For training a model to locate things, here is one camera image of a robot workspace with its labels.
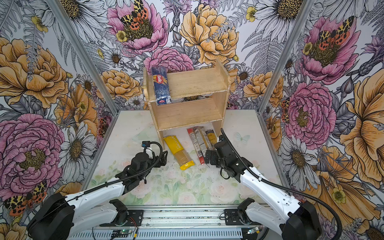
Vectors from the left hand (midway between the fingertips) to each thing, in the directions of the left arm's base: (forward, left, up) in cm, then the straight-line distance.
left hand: (160, 155), depth 86 cm
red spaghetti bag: (+21, -18, -7) cm, 29 cm away
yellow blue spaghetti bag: (+18, -32, -8) cm, 38 cm away
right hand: (-4, -30, +3) cm, 30 cm away
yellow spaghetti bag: (+4, -11, -7) cm, 14 cm away
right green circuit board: (-35, -47, -9) cm, 60 cm away
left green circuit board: (-35, +16, -11) cm, 40 cm away
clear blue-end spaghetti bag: (+13, -25, -5) cm, 29 cm away
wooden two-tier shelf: (+48, -23, +1) cm, 54 cm away
